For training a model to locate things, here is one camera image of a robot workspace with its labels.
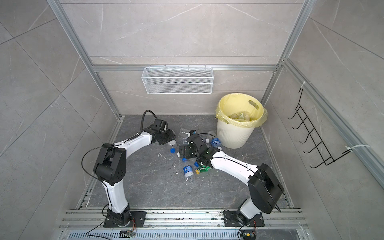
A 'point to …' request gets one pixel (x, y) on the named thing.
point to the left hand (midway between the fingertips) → (174, 134)
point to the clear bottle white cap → (184, 134)
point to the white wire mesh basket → (178, 80)
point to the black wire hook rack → (325, 154)
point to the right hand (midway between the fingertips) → (186, 148)
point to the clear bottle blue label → (214, 141)
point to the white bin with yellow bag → (237, 115)
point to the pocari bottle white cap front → (188, 172)
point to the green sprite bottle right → (201, 169)
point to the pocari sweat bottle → (172, 150)
